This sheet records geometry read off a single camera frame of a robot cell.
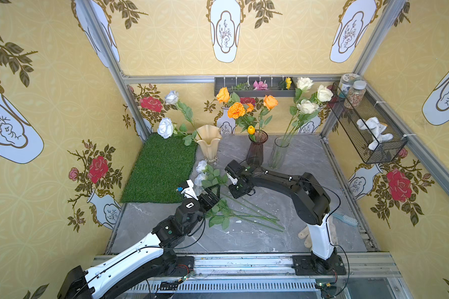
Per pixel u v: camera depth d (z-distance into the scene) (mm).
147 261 525
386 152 777
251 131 817
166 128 720
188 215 553
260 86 878
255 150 951
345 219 854
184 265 735
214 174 978
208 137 984
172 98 817
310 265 732
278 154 953
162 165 1055
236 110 730
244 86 881
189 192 692
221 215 874
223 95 803
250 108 859
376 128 701
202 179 949
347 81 853
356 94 798
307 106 785
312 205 514
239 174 732
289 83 871
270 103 839
